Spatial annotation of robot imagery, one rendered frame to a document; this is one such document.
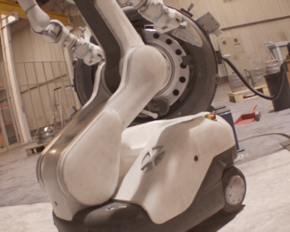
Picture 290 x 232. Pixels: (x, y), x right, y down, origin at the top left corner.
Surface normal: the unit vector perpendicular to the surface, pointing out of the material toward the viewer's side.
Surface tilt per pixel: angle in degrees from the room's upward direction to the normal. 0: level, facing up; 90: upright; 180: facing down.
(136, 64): 86
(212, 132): 90
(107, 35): 110
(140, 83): 90
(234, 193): 90
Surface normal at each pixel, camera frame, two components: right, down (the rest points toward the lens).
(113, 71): -0.79, -0.07
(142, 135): 0.50, -0.39
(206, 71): -0.12, 0.10
